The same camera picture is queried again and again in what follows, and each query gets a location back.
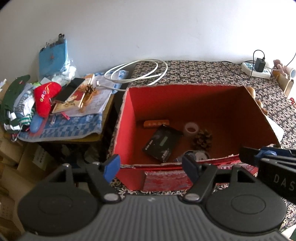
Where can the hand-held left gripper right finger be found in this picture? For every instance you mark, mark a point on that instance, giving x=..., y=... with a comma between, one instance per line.
x=189, y=166

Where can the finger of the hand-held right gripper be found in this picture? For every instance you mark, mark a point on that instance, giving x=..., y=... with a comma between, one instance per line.
x=266, y=153
x=248, y=155

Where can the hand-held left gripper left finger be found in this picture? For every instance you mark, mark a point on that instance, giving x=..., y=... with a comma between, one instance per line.
x=112, y=166

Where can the blue clear correction tape dispenser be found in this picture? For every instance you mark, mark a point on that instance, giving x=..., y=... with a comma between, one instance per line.
x=200, y=155

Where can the brown pine cone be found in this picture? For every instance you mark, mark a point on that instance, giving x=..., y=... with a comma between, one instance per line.
x=202, y=140

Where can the clear tape roll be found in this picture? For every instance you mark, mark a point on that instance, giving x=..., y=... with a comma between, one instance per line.
x=192, y=135

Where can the black card wallet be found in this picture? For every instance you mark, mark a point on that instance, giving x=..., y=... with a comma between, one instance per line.
x=159, y=144

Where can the orange bar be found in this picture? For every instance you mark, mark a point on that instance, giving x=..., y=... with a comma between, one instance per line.
x=156, y=124

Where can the red cardboard box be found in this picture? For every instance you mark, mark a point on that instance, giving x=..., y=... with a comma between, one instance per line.
x=185, y=104

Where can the clear plastic case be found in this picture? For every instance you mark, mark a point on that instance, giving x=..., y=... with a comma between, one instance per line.
x=276, y=131

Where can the wooden side table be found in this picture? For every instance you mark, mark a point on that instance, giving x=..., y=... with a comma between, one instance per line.
x=92, y=138

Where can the blue checked cloth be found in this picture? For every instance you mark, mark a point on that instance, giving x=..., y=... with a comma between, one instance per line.
x=69, y=127

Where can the small red flower ornament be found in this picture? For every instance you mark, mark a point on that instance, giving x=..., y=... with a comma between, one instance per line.
x=293, y=101

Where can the printed paper sheets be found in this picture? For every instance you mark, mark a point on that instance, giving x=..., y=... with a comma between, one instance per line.
x=97, y=102

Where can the pink clip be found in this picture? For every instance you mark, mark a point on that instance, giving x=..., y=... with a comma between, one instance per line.
x=66, y=115

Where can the wooden box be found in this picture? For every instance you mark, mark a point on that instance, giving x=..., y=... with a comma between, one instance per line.
x=283, y=81

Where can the illustrated yellow book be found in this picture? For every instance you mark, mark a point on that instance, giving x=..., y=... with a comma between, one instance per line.
x=71, y=102

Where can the small pine cone ornament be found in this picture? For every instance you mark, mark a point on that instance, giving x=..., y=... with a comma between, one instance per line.
x=89, y=89

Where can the white cup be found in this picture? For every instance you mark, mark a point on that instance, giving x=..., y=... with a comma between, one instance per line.
x=292, y=73

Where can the blue plastic object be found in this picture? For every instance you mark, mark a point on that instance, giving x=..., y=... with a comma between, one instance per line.
x=36, y=124

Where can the white power strip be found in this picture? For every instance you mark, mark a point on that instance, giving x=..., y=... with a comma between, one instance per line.
x=248, y=67

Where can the black charger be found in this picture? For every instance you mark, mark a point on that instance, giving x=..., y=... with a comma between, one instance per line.
x=260, y=64

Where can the black phone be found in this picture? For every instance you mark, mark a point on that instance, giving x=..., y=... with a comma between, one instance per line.
x=69, y=89

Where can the pink plush toy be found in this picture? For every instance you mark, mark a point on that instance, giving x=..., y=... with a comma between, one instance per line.
x=277, y=62

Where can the floral tablecloth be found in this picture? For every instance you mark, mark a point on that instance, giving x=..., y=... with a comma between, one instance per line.
x=196, y=71

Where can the red plush stocking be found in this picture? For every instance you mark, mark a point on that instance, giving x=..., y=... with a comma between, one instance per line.
x=44, y=99

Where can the white plastic bag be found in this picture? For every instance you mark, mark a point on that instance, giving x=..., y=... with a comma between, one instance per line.
x=69, y=71

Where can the striped clothes pile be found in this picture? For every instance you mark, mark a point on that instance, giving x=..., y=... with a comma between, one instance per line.
x=23, y=102

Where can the blue bag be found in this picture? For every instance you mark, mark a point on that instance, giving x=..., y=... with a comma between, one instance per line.
x=52, y=60

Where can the green garment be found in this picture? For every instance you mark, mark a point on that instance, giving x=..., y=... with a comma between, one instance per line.
x=13, y=92

